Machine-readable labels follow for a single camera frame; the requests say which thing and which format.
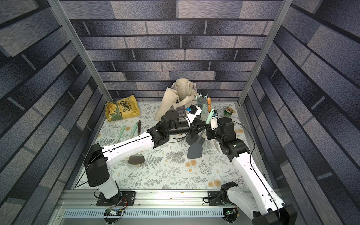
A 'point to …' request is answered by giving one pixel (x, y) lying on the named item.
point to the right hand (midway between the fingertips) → (208, 123)
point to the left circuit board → (110, 212)
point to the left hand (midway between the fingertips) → (207, 123)
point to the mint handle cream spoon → (121, 133)
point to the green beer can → (228, 112)
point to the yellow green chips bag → (125, 108)
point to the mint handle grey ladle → (196, 151)
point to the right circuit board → (233, 211)
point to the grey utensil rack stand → (190, 139)
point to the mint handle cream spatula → (134, 130)
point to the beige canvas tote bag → (177, 97)
